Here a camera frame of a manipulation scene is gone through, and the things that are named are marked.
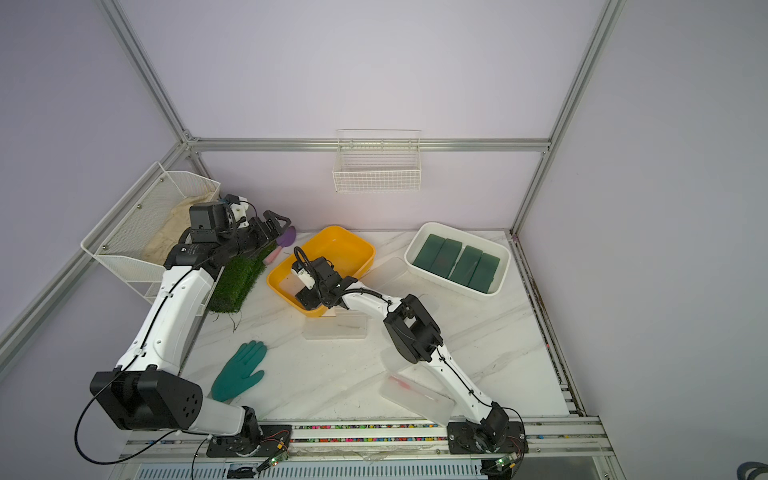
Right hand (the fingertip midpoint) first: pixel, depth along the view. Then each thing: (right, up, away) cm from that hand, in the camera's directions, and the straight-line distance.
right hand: (310, 291), depth 99 cm
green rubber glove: (-17, -23, -16) cm, 32 cm away
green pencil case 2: (+48, +12, +10) cm, 51 cm away
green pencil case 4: (+61, +6, +5) cm, 61 cm away
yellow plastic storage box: (+12, +12, +13) cm, 21 cm away
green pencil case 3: (+55, +9, +9) cm, 57 cm away
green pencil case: (+42, +14, +12) cm, 46 cm away
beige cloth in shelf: (-33, +19, -20) cm, 43 cm away
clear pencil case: (-7, +2, +3) cm, 8 cm away
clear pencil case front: (+38, -28, -20) cm, 51 cm away
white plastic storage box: (+38, +21, +12) cm, 45 cm away
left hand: (-2, +18, -23) cm, 29 cm away
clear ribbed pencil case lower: (+28, -19, -13) cm, 36 cm away
